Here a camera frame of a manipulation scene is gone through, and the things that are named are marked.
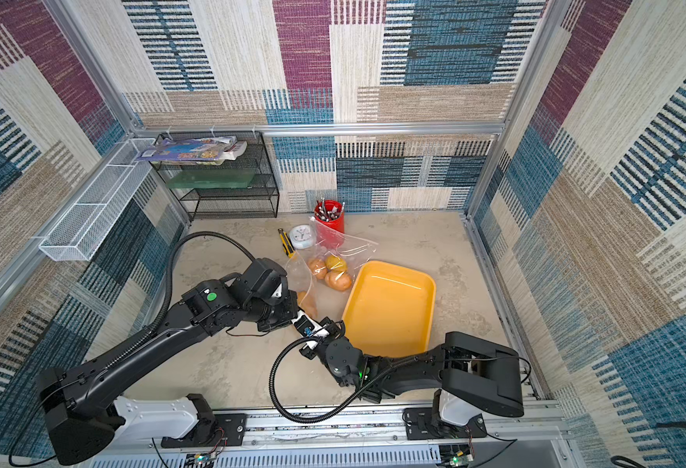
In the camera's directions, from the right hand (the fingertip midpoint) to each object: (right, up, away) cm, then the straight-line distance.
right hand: (307, 313), depth 76 cm
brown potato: (+8, +6, +18) cm, 20 cm away
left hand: (+1, +1, -6) cm, 6 cm away
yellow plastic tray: (+24, -2, +16) cm, 29 cm away
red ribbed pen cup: (+4, +25, +23) cm, 34 cm away
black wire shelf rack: (-27, +37, +28) cm, 54 cm away
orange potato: (+1, +10, +20) cm, 23 cm away
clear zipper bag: (+13, +15, +23) cm, 30 cm away
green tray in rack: (-33, +39, +19) cm, 55 cm away
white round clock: (-6, +21, +34) cm, 41 cm away
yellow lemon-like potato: (+7, +12, +20) cm, 24 cm away
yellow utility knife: (-12, +18, +33) cm, 39 cm away
